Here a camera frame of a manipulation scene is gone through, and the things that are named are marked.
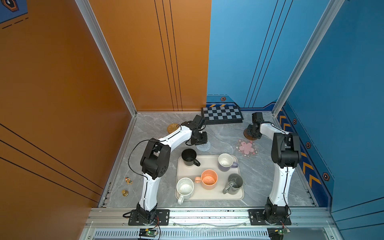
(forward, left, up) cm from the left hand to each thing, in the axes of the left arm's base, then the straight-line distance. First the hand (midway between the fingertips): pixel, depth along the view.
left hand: (206, 140), depth 95 cm
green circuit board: (-47, +29, -8) cm, 56 cm away
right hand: (+12, -32, -6) cm, 35 cm away
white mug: (-27, +12, -7) cm, 30 cm away
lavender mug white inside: (-12, -12, -6) cm, 18 cm away
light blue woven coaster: (-1, +1, -7) cm, 7 cm away
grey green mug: (-25, -15, -4) cm, 30 cm away
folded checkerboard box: (+25, -13, -2) cm, 28 cm away
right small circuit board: (-47, -32, -7) cm, 58 cm away
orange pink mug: (-23, -1, -6) cm, 24 cm away
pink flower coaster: (-1, -28, -7) cm, 29 cm away
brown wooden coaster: (+5, -29, -2) cm, 29 cm away
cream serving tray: (-12, -1, -6) cm, 13 cm away
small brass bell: (-31, +45, -6) cm, 54 cm away
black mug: (-10, +11, -3) cm, 15 cm away
